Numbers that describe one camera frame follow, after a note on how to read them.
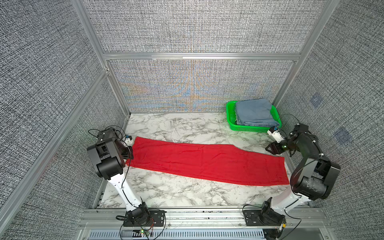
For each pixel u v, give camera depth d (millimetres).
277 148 780
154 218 732
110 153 550
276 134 812
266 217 679
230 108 1163
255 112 1097
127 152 856
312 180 468
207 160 949
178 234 702
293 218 607
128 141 917
